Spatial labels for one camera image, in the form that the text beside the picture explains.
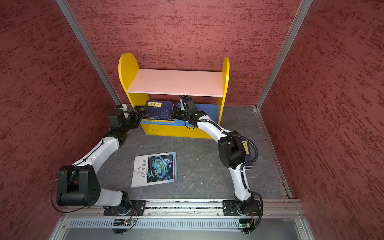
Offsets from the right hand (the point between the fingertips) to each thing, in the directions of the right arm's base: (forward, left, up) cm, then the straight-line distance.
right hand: (173, 115), depth 92 cm
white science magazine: (-28, +12, -17) cm, 35 cm away
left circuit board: (-53, +25, -19) cm, 62 cm away
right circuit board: (-56, -36, -18) cm, 69 cm away
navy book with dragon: (+5, +10, +1) cm, 11 cm away
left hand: (-3, +15, +5) cm, 17 cm away
